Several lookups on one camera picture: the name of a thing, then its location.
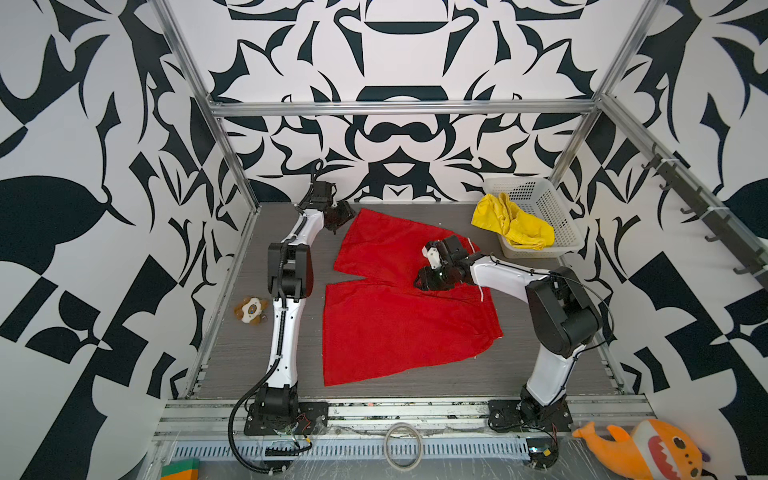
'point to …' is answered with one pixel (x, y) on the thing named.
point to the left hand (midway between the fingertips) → (355, 207)
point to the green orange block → (183, 469)
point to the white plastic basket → (539, 198)
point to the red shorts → (418, 302)
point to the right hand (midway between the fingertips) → (421, 281)
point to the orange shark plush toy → (655, 450)
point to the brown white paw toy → (252, 311)
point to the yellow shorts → (521, 228)
